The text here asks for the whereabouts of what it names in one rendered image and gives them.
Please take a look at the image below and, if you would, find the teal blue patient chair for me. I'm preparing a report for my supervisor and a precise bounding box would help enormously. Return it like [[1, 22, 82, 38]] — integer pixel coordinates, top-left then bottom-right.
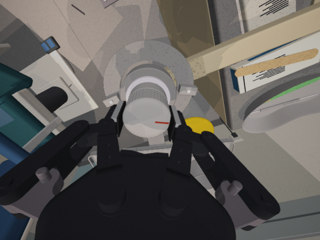
[[0, 62, 63, 240]]

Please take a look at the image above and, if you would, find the grey clamp collar with screws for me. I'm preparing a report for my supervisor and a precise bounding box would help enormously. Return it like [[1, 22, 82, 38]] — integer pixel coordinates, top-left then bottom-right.
[[102, 66, 198, 108]]

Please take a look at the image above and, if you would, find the grey round pivot housing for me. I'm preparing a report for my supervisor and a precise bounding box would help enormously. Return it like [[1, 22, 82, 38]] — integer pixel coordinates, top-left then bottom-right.
[[103, 39, 196, 113]]

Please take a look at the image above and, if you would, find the white printed notice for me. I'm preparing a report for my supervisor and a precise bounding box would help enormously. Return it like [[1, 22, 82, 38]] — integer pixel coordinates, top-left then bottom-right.
[[239, 0, 320, 34]]

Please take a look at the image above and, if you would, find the grey clamp knob red mark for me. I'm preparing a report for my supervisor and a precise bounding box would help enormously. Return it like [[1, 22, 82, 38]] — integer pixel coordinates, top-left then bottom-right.
[[121, 86, 173, 139]]

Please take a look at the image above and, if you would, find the wooden tongue depressor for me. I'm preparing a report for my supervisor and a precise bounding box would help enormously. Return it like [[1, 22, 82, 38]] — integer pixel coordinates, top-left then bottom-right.
[[234, 48, 319, 78]]

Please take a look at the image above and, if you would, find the light grey kidney dish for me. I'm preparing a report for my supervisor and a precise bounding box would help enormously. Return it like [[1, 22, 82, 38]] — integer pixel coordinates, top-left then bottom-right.
[[243, 98, 320, 134]]

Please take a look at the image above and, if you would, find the blue black small device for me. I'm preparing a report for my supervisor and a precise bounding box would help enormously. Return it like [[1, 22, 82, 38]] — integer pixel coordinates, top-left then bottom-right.
[[40, 36, 61, 55]]

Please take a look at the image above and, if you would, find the thin metal probe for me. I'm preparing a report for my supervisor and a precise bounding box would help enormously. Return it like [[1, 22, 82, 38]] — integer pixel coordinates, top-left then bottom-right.
[[249, 93, 320, 115]]

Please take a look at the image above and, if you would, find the black cylinder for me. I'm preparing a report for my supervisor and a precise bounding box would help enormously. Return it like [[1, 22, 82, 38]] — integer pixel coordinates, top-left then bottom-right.
[[34, 86, 69, 114]]

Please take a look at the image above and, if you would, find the white blue printed box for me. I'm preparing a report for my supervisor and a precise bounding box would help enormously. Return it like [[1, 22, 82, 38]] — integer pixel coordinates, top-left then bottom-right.
[[229, 37, 320, 95]]

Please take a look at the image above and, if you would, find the grey round tray green inlay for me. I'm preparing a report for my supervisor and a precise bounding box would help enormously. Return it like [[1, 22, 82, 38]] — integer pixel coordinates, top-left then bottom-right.
[[238, 72, 320, 134]]

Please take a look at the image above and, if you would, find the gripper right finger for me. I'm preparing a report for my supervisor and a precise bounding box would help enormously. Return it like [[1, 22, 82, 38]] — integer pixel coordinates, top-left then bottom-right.
[[164, 104, 281, 231]]

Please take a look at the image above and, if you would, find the white unit box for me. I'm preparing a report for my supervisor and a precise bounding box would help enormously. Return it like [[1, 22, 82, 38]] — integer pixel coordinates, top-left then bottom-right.
[[12, 47, 100, 154]]

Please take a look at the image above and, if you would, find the brown panel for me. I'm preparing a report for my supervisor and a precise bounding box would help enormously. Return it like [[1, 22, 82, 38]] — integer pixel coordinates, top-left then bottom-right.
[[156, 0, 229, 124]]

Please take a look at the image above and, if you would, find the yellow disc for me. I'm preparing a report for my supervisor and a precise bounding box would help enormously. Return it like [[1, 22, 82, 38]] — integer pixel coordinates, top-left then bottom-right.
[[184, 116, 215, 136]]

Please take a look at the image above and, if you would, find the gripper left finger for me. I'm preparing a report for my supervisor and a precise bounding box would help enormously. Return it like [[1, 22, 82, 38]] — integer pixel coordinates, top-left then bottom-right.
[[0, 101, 126, 221]]

